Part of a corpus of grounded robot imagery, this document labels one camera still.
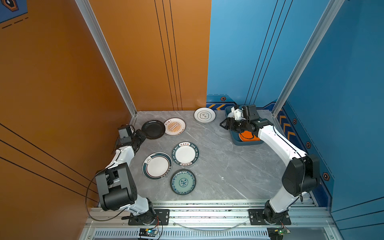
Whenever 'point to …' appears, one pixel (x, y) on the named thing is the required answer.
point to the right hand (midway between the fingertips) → (224, 125)
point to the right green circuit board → (276, 233)
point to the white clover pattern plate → (204, 115)
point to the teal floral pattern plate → (183, 181)
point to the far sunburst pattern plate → (174, 126)
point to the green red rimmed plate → (157, 165)
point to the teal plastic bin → (234, 135)
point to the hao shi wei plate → (185, 154)
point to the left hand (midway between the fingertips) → (146, 130)
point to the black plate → (153, 129)
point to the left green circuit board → (146, 232)
